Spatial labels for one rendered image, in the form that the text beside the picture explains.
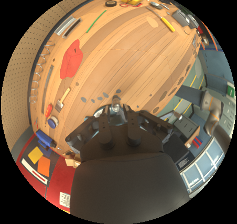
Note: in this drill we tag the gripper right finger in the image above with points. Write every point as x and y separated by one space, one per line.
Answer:
132 124

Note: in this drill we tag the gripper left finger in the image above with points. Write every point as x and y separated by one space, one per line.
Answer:
104 127

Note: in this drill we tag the blue swivel vise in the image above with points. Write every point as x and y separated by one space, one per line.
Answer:
117 119

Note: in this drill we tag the silver tommy bar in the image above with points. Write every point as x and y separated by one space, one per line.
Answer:
116 106

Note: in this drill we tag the light grey metal bar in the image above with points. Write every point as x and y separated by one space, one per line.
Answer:
64 26

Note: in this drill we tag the cardboard box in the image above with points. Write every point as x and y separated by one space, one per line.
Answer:
72 162

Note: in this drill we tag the blue and white tin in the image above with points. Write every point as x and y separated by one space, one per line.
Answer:
52 122

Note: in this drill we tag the grey tool cabinet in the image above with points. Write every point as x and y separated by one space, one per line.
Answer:
186 125

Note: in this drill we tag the dark box with label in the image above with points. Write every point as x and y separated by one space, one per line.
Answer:
177 153

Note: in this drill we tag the red and blue books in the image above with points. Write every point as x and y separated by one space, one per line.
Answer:
197 142

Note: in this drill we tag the small red pliers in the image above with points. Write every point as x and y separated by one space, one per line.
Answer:
36 123

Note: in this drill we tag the long grey steel strip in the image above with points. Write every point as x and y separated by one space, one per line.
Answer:
47 87

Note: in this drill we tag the red box with slot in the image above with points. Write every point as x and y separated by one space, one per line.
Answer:
71 61

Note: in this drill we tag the red cabinet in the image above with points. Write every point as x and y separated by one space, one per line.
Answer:
37 172

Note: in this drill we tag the window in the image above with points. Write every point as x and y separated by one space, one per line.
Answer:
202 164

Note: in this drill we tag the grey lockers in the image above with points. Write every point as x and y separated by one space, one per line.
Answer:
226 114

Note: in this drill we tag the green sign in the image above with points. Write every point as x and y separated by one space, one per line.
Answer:
230 90

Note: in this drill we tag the green rod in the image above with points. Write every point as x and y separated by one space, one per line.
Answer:
96 21

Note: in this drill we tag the grey metal box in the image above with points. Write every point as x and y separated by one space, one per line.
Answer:
180 18

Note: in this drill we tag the grey metal disc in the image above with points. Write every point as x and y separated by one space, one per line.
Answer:
155 5

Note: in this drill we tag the black tape roll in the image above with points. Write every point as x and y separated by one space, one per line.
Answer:
110 3

